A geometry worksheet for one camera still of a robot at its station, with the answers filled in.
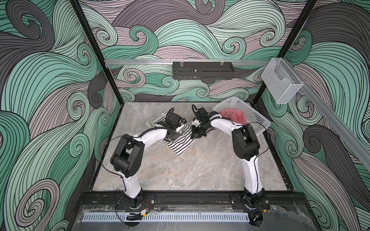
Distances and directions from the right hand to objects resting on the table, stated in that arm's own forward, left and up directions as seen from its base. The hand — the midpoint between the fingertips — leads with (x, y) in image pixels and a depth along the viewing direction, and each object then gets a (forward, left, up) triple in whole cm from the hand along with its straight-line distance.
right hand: (189, 138), depth 94 cm
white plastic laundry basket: (+17, -47, +1) cm, 50 cm away
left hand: (+4, +11, +4) cm, 13 cm away
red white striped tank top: (+19, -37, -1) cm, 42 cm away
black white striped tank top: (-1, +4, -2) cm, 4 cm away
